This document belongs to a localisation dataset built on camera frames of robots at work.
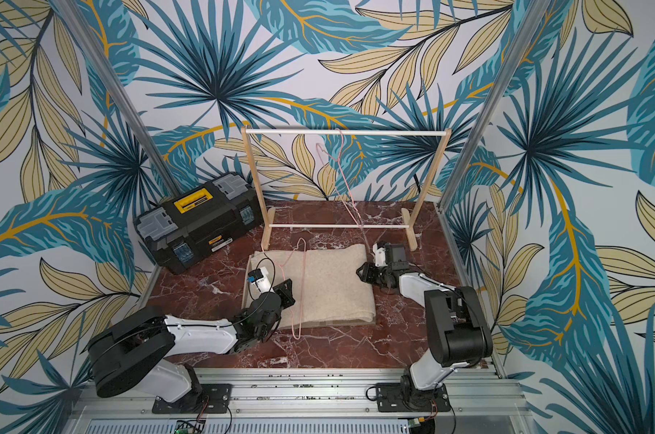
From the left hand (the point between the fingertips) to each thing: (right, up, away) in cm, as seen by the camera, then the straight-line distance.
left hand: (294, 283), depth 86 cm
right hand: (+17, +1, +8) cm, 19 cm away
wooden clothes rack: (+44, +21, +21) cm, 53 cm away
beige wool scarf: (+10, -3, +7) cm, 13 cm away
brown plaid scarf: (-17, -7, +4) cm, 18 cm away
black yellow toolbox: (-37, +16, +3) cm, 40 cm away
